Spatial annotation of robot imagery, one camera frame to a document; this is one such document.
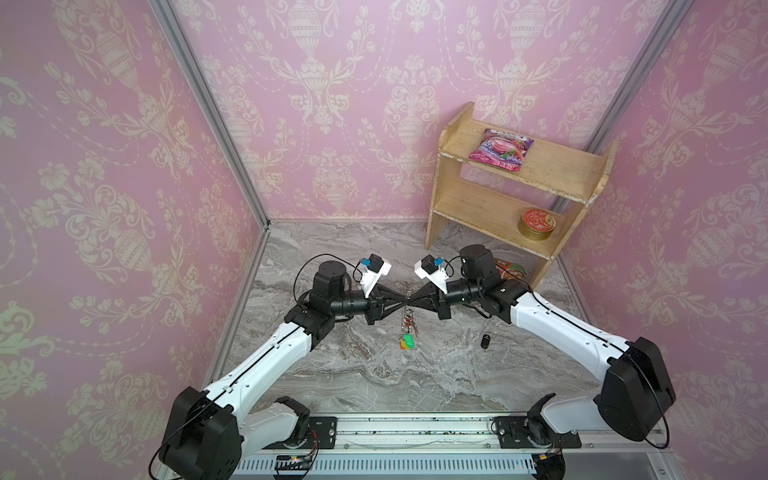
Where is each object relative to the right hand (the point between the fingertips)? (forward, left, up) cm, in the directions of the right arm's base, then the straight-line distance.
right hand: (411, 300), depth 73 cm
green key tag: (-8, +1, -6) cm, 10 cm away
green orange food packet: (+23, -37, -21) cm, 49 cm away
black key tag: (-2, -23, -23) cm, 32 cm away
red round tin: (+22, -38, +2) cm, 44 cm away
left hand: (-2, +2, +2) cm, 4 cm away
